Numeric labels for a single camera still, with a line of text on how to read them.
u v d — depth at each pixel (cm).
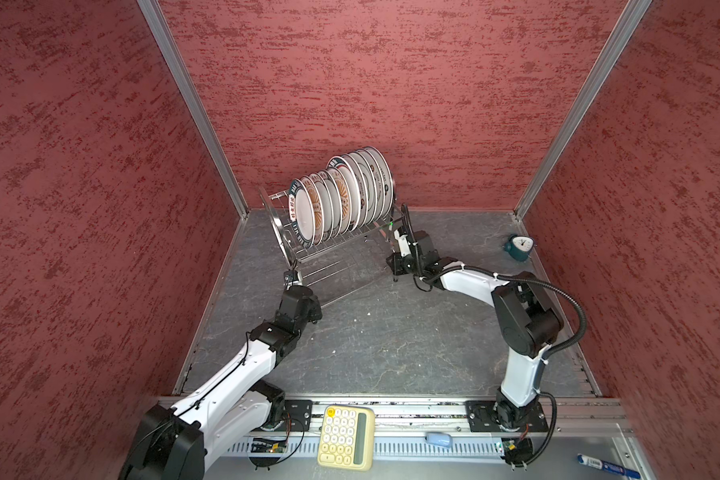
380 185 69
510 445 72
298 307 63
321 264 102
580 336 47
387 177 76
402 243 87
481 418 74
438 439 71
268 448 72
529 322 50
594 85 84
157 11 71
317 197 179
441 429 73
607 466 67
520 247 106
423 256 76
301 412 74
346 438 69
